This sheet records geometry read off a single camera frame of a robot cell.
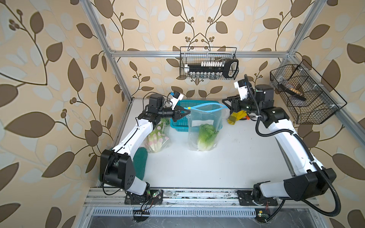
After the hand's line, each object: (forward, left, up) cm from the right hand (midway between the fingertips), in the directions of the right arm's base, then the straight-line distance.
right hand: (225, 99), depth 73 cm
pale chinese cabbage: (-9, +9, -19) cm, 22 cm away
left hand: (-3, +20, -4) cm, 21 cm away
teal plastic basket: (-5, +12, -4) cm, 14 cm away
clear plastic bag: (-6, +17, -26) cm, 31 cm away
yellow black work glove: (+13, -16, -31) cm, 38 cm away
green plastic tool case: (-20, +49, -30) cm, 60 cm away
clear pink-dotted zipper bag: (-8, +37, -24) cm, 45 cm away
